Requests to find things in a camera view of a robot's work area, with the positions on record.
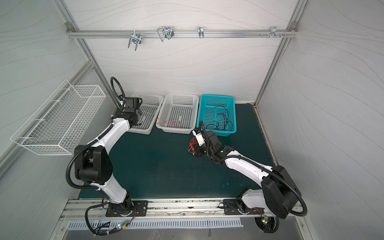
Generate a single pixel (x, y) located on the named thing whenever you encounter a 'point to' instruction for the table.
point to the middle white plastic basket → (178, 113)
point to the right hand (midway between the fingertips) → (196, 141)
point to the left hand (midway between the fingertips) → (133, 108)
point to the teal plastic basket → (218, 113)
